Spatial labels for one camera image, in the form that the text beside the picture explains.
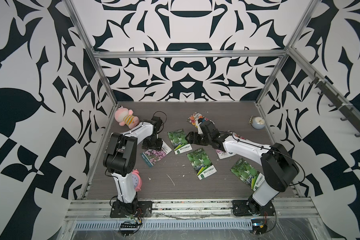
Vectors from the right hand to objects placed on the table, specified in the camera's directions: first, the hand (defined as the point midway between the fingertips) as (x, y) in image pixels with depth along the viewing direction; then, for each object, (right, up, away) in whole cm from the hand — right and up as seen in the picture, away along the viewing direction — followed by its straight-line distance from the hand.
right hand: (189, 135), depth 88 cm
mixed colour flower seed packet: (+5, +11, +23) cm, 26 cm away
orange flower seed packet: (+33, -2, +13) cm, 36 cm away
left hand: (-23, -7, +6) cm, 24 cm away
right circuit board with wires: (+32, -40, -17) cm, 54 cm away
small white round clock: (+48, +7, +16) cm, 51 cm away
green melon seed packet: (-6, -5, +10) cm, 13 cm away
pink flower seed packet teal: (-23, -13, +3) cm, 26 cm away
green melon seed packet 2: (+7, -16, +1) cm, 18 cm away
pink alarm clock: (-28, -23, -7) cm, 37 cm away
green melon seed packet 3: (+33, -20, -4) cm, 39 cm away
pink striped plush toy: (-43, +11, +14) cm, 46 cm away
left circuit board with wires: (-29, -42, -16) cm, 54 cm away
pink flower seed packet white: (+21, -12, +4) cm, 24 cm away
